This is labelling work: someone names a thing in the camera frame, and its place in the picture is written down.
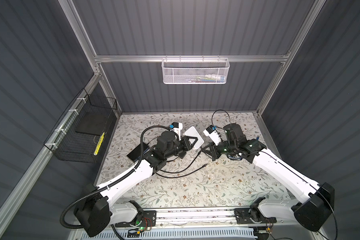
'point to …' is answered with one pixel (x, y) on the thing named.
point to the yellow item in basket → (98, 146)
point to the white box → (192, 132)
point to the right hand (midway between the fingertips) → (204, 150)
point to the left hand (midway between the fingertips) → (198, 139)
